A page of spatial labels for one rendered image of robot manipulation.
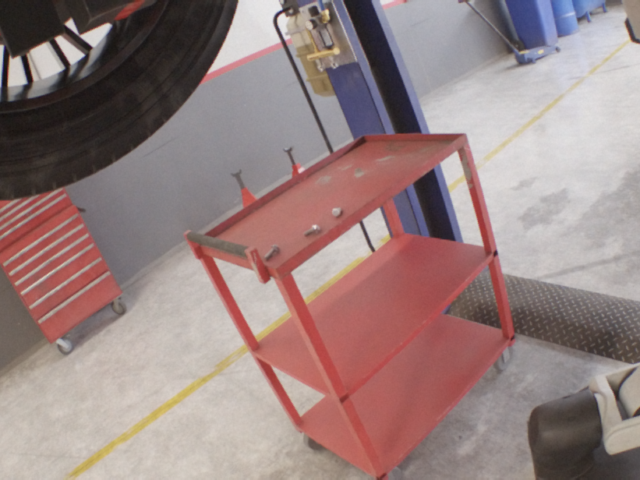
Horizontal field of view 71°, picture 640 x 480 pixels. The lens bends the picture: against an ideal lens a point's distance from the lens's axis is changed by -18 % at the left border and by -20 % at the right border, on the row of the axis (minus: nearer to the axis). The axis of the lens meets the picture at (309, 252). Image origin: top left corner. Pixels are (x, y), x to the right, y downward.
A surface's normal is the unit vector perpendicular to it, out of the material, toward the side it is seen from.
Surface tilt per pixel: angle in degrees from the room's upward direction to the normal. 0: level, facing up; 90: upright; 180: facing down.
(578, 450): 90
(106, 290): 90
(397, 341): 0
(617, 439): 90
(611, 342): 23
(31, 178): 118
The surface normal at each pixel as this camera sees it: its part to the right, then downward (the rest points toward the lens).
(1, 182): 0.50, 0.61
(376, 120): -0.73, 0.53
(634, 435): -0.15, 0.48
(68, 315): 0.58, 0.14
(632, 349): -0.62, -0.57
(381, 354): -0.37, -0.84
